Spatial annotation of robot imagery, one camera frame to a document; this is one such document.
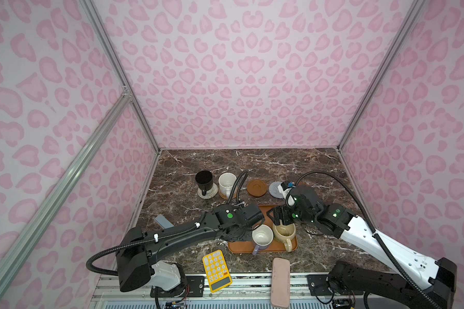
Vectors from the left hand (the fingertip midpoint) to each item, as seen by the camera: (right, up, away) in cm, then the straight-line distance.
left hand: (247, 234), depth 75 cm
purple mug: (+7, -4, +9) cm, 12 cm away
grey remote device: (-37, +1, +11) cm, 39 cm away
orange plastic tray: (0, -8, +7) cm, 11 cm away
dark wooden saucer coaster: (+6, +15, +27) cm, 31 cm away
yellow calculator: (-12, -15, +1) cm, 19 cm away
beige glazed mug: (+16, -1, +5) cm, 17 cm away
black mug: (-20, +20, +17) cm, 33 cm away
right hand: (+11, +9, -1) cm, 14 cm away
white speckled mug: (-10, +18, +26) cm, 33 cm away
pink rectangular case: (+13, -18, -2) cm, 22 cm away
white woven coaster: (-18, +12, +23) cm, 32 cm away
